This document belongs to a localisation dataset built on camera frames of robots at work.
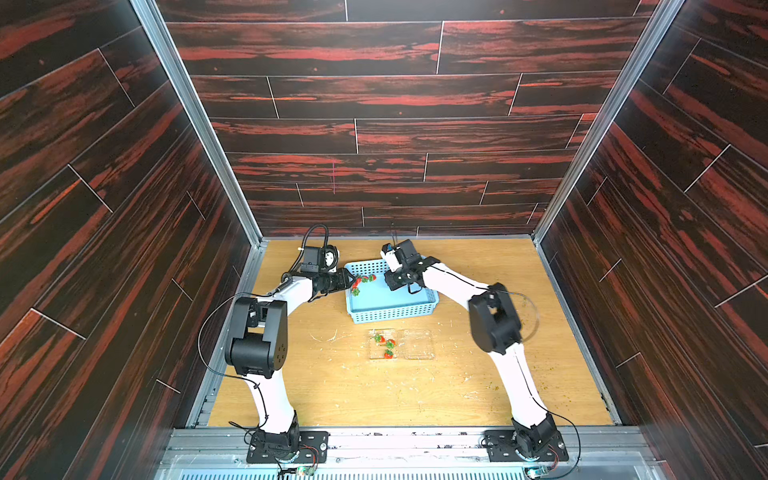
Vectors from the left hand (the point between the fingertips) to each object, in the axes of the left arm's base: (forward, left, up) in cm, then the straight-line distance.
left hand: (353, 279), depth 99 cm
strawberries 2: (-20, -13, -7) cm, 24 cm away
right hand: (+6, -14, -4) cm, 16 cm away
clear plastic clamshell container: (-19, -16, -8) cm, 26 cm away
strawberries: (+4, -3, -5) cm, 7 cm away
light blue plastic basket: (-5, -8, -5) cm, 11 cm away
